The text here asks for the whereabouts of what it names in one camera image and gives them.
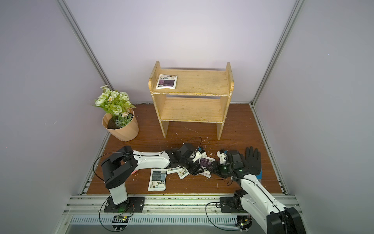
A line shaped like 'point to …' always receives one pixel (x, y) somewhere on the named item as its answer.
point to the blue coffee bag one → (172, 170)
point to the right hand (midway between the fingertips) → (209, 164)
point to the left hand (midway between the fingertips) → (203, 169)
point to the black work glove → (252, 162)
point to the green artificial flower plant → (118, 104)
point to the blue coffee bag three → (157, 180)
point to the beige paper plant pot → (127, 133)
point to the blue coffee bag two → (184, 173)
